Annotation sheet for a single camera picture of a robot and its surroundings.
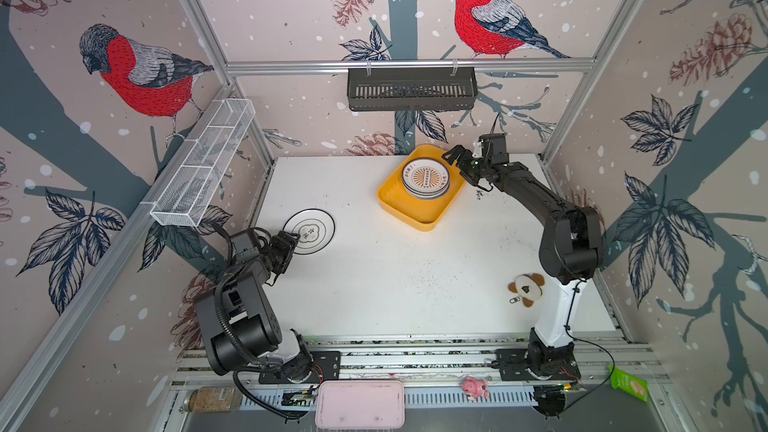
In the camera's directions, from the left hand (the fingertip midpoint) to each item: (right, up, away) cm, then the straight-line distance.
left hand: (293, 241), depth 90 cm
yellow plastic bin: (+32, +10, +14) cm, 36 cm away
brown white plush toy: (+70, -12, -7) cm, 71 cm away
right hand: (+49, +24, +6) cm, 55 cm away
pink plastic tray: (+23, -33, -23) cm, 47 cm away
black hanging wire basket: (+38, +52, +14) cm, 65 cm away
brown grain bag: (-10, -31, -24) cm, 41 cm away
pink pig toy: (+50, -30, -22) cm, 63 cm away
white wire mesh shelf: (-20, +13, -20) cm, 31 cm away
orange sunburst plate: (+44, +21, +20) cm, 52 cm away
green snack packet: (+89, -31, -20) cm, 96 cm away
